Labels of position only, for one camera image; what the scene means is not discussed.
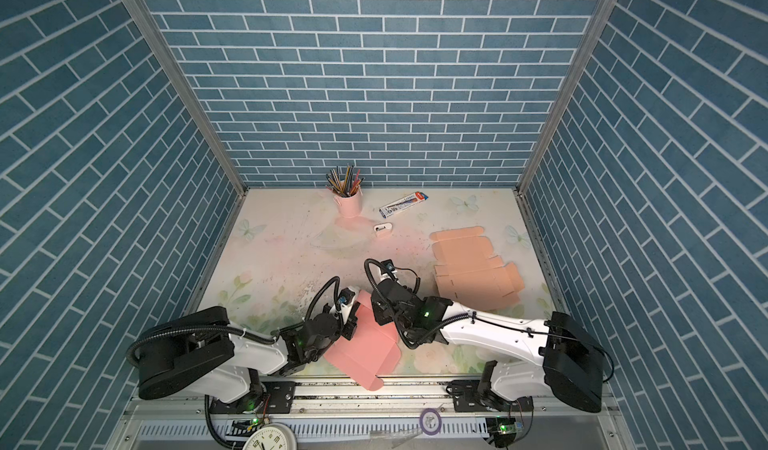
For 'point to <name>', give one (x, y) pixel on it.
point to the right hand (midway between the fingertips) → (375, 295)
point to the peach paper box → (468, 273)
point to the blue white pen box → (402, 204)
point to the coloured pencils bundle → (346, 186)
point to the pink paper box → (372, 351)
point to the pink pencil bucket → (349, 207)
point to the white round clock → (271, 436)
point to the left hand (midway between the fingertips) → (360, 304)
